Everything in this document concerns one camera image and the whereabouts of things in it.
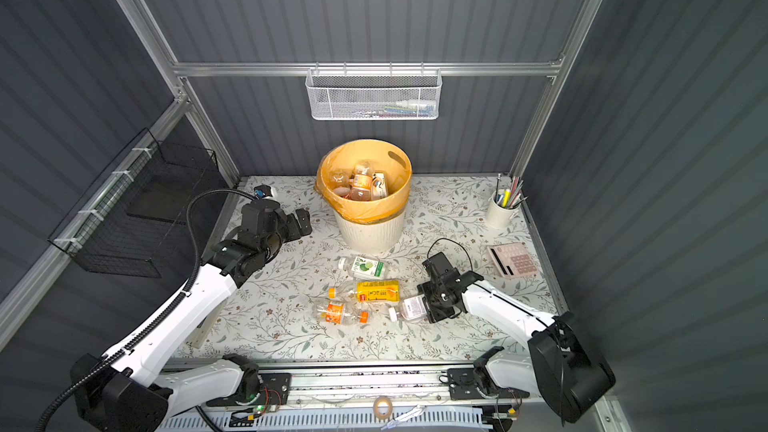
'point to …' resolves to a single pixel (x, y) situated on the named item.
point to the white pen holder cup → (501, 207)
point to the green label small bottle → (363, 267)
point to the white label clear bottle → (413, 308)
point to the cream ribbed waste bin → (370, 238)
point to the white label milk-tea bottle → (379, 186)
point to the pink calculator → (512, 259)
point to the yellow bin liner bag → (383, 157)
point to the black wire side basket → (134, 216)
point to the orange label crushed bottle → (338, 312)
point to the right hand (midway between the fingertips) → (421, 300)
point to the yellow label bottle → (370, 291)
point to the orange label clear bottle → (361, 183)
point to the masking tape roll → (376, 411)
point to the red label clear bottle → (341, 182)
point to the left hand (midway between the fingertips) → (293, 217)
